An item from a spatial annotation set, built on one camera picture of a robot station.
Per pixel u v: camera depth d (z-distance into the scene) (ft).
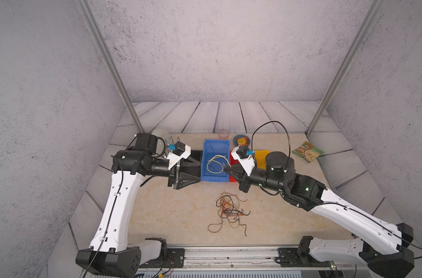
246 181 1.72
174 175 1.69
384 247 1.27
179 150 1.60
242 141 3.71
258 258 2.45
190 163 2.01
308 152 3.61
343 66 2.87
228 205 2.81
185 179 1.85
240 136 3.79
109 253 1.20
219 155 1.87
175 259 2.39
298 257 2.11
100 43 2.60
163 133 3.30
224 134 3.66
